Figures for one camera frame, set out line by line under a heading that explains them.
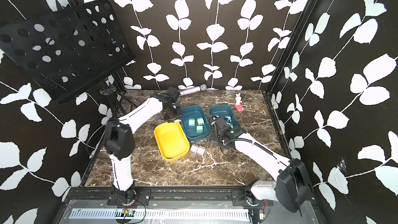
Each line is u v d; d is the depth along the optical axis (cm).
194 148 88
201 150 89
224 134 61
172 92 75
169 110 77
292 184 40
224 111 107
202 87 118
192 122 101
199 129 96
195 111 104
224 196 76
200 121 101
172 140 92
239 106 111
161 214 70
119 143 52
